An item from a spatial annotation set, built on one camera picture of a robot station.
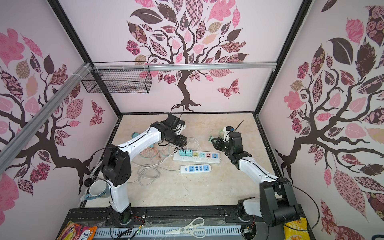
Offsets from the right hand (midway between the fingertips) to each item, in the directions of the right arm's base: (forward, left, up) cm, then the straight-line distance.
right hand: (214, 138), depth 87 cm
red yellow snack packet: (-44, +68, -11) cm, 82 cm away
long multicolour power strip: (-6, +8, -12) cm, 16 cm away
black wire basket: (+35, +60, +20) cm, 73 cm away
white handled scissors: (-43, +13, -14) cm, 47 cm away
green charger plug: (0, +2, 0) cm, 2 cm away
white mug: (-26, +61, -6) cm, 66 cm away
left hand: (0, +20, -4) cm, 21 cm away
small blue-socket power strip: (-14, +13, -12) cm, 22 cm away
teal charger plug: (-5, +20, -9) cm, 22 cm away
